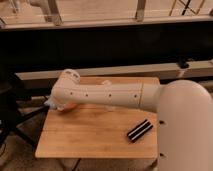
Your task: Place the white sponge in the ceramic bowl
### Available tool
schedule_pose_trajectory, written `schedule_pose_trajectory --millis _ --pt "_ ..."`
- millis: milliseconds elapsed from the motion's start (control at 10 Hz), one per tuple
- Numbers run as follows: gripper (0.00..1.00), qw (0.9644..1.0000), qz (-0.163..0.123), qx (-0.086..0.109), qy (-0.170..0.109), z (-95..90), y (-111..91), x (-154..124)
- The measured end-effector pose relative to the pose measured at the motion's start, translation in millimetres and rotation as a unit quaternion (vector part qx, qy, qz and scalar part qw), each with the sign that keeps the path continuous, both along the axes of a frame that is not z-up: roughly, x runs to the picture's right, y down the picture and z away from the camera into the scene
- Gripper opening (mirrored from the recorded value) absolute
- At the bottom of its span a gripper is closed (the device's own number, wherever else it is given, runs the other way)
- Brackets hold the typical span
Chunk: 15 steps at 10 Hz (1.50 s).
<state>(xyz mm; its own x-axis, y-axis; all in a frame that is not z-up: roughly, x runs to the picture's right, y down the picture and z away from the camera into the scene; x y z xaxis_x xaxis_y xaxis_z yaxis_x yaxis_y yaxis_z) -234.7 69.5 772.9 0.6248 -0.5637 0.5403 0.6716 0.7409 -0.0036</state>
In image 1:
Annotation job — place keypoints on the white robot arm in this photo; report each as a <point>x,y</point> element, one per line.
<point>184,112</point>

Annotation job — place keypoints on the wooden table board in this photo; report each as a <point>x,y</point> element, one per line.
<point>94,131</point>

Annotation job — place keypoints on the long wooden beam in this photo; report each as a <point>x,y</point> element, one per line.
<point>162,71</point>

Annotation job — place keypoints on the black table stand legs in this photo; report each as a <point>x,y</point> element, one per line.
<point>10,116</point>

